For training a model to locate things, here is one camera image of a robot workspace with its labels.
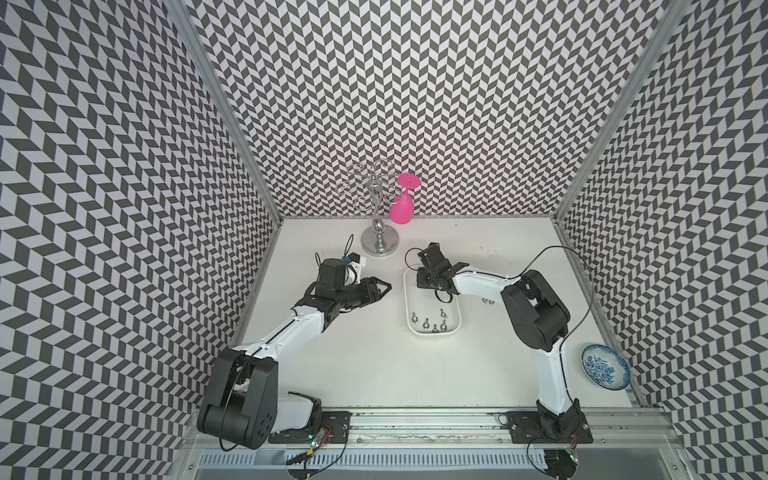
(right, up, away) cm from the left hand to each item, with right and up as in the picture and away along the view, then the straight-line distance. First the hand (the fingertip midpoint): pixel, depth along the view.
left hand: (385, 291), depth 84 cm
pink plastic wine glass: (+5, +26, +14) cm, 30 cm away
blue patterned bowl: (+61, -21, -2) cm, 65 cm away
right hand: (+13, +1, +17) cm, 21 cm away
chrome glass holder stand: (-4, +15, +27) cm, 31 cm away
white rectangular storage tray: (+12, -9, +8) cm, 17 cm away
